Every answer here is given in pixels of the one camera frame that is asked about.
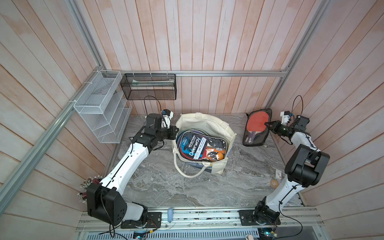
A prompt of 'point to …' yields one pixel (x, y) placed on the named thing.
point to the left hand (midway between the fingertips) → (178, 131)
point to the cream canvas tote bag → (200, 145)
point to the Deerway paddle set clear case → (199, 144)
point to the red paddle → (256, 132)
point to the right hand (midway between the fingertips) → (265, 122)
